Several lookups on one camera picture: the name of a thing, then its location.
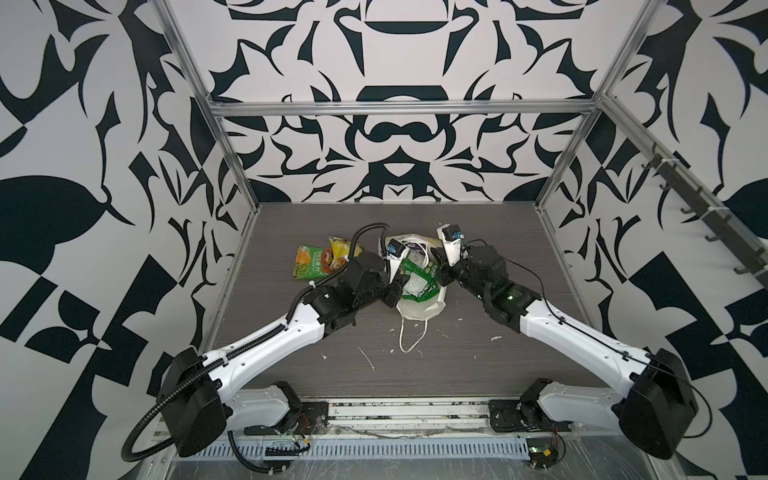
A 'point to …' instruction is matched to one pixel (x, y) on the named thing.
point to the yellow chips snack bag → (341, 251)
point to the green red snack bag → (312, 262)
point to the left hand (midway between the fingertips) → (407, 268)
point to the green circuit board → (543, 452)
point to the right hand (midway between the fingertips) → (436, 246)
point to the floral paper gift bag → (425, 309)
